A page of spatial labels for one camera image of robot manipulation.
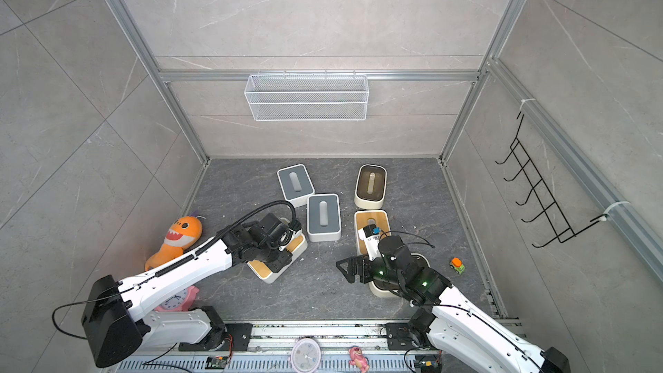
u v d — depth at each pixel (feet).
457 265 2.81
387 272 2.01
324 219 3.19
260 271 2.43
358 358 2.23
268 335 2.45
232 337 2.39
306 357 2.25
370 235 2.20
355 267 2.12
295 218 2.25
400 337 2.40
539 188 2.25
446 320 1.59
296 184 3.45
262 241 1.94
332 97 3.30
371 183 3.41
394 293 2.12
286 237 2.13
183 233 2.81
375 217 3.06
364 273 2.09
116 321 1.24
